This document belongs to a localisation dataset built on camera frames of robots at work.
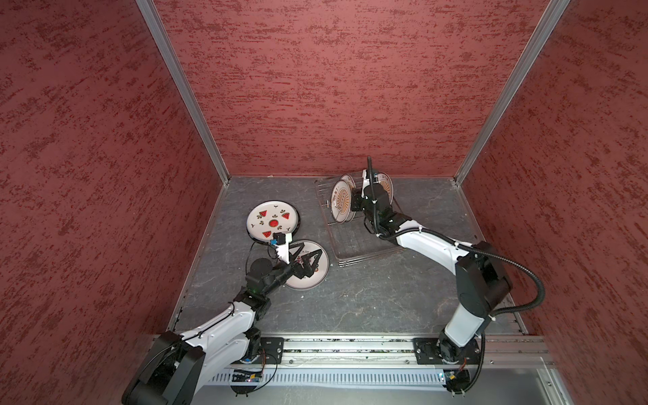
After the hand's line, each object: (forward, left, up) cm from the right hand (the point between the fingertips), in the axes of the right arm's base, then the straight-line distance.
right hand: (354, 192), depth 88 cm
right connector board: (-54, -26, -22) cm, 64 cm away
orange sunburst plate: (+9, +4, -15) cm, 18 cm away
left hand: (-20, +15, -6) cm, 26 cm away
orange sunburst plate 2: (+13, -15, -7) cm, 21 cm away
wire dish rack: (-9, 0, -20) cm, 22 cm away
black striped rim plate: (+3, +34, -17) cm, 38 cm away
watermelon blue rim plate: (+3, +34, -18) cm, 38 cm away
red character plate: (-21, +13, -19) cm, 31 cm away
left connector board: (-51, +37, -23) cm, 67 cm away
